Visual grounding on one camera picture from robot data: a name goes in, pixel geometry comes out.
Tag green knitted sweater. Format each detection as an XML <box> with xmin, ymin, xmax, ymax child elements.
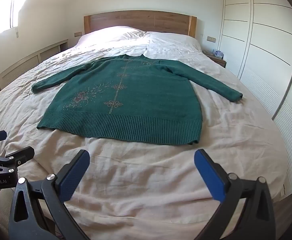
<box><xmin>31</xmin><ymin>54</ymin><xmax>244</xmax><ymax>146</ymax></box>

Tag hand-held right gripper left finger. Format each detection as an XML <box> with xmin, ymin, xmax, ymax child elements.
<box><xmin>8</xmin><ymin>149</ymin><xmax>96</xmax><ymax>240</ymax></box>

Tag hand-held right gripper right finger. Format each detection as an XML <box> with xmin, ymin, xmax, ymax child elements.
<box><xmin>194</xmin><ymin>149</ymin><xmax>277</xmax><ymax>240</ymax></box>

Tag bed with beige cover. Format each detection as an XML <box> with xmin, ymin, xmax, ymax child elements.
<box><xmin>0</xmin><ymin>26</ymin><xmax>290</xmax><ymax>240</ymax></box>

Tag low white panelled cabinet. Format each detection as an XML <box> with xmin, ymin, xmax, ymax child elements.
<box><xmin>0</xmin><ymin>39</ymin><xmax>69</xmax><ymax>103</ymax></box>

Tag white pillow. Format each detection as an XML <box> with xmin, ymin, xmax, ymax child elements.
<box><xmin>76</xmin><ymin>26</ymin><xmax>146</xmax><ymax>48</ymax></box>
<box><xmin>143</xmin><ymin>31</ymin><xmax>203</xmax><ymax>53</ymax></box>

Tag white wardrobe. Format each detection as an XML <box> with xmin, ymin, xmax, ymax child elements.
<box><xmin>218</xmin><ymin>0</ymin><xmax>292</xmax><ymax>198</ymax></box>

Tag wooden nightstand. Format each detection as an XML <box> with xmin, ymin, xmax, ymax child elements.
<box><xmin>206</xmin><ymin>51</ymin><xmax>227</xmax><ymax>68</ymax></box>

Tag wooden headboard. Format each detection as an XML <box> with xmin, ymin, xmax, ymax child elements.
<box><xmin>84</xmin><ymin>10</ymin><xmax>197</xmax><ymax>38</ymax></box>

